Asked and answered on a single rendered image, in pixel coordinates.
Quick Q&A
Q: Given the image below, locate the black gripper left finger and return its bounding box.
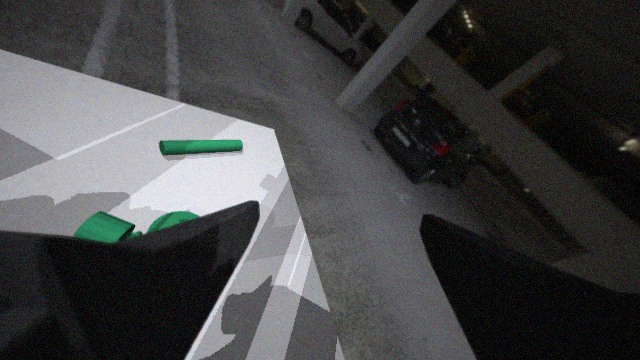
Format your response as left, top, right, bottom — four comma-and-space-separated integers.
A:
0, 200, 260, 360

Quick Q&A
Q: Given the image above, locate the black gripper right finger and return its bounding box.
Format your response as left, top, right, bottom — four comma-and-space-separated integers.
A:
419, 214, 640, 360

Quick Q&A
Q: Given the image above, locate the green cylindrical cup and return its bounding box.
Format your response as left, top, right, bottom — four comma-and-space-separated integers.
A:
73, 211, 142, 243

